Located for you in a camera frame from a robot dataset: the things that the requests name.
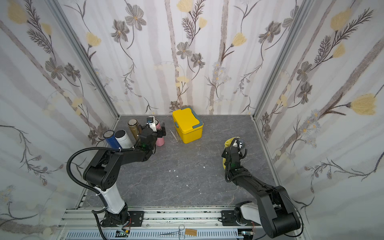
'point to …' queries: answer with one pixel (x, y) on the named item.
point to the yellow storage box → (188, 125)
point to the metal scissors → (181, 237)
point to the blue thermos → (109, 135)
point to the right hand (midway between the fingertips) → (233, 145)
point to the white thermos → (123, 139)
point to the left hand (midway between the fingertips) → (157, 121)
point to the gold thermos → (133, 125)
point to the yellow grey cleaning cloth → (228, 143)
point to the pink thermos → (160, 141)
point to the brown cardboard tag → (192, 232)
